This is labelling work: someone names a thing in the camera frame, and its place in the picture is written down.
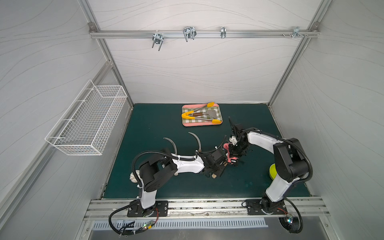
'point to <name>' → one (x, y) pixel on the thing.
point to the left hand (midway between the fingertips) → (222, 169)
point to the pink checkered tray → (187, 107)
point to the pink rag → (226, 146)
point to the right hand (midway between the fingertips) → (231, 156)
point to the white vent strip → (125, 225)
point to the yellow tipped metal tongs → (186, 115)
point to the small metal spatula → (212, 113)
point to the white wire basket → (86, 126)
